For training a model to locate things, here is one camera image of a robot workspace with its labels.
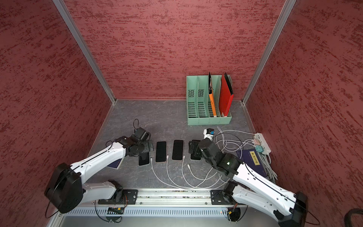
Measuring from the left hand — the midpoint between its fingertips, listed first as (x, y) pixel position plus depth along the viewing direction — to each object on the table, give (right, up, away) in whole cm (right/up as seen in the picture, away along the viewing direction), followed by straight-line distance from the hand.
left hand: (144, 150), depth 85 cm
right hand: (+31, +5, -10) cm, 33 cm away
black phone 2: (+20, -1, +6) cm, 21 cm away
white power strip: (+78, +7, +12) cm, 79 cm away
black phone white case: (+31, +4, -21) cm, 37 cm away
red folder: (+51, +33, +1) cm, 61 cm away
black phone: (+10, -2, +5) cm, 11 cm away
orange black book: (+42, +34, 0) cm, 53 cm away
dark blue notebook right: (+68, -6, +4) cm, 69 cm away
